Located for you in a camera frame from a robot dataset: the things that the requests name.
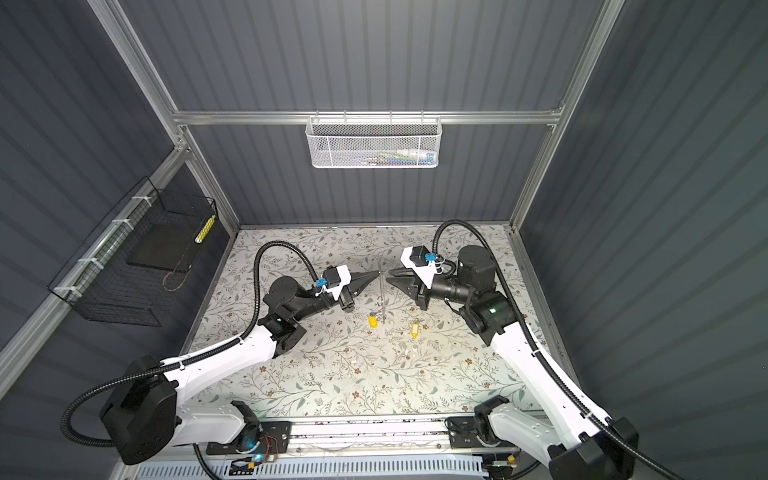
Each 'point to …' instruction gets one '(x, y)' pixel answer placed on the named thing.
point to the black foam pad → (168, 245)
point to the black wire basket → (133, 267)
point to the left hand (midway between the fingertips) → (377, 270)
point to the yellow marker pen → (205, 229)
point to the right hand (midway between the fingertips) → (394, 277)
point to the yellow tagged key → (372, 320)
